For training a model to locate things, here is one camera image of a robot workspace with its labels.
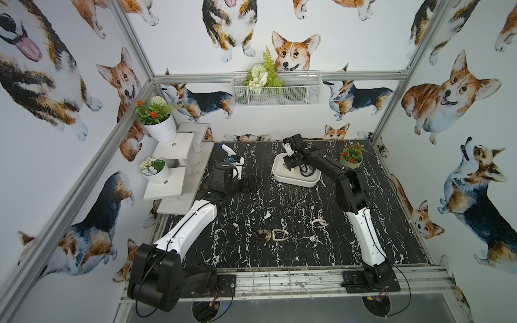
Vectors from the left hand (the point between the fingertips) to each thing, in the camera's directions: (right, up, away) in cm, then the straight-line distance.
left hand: (252, 173), depth 84 cm
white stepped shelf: (-30, -8, -2) cm, 32 cm away
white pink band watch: (+29, -23, +6) cm, 37 cm away
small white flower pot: (-38, +2, -4) cm, 38 cm away
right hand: (+16, +6, +21) cm, 27 cm away
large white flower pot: (-38, +23, -3) cm, 44 cm away
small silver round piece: (+26, -28, +1) cm, 38 cm away
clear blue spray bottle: (-12, +9, +11) cm, 19 cm away
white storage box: (+20, -3, +19) cm, 28 cm away
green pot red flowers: (+48, +7, +16) cm, 51 cm away
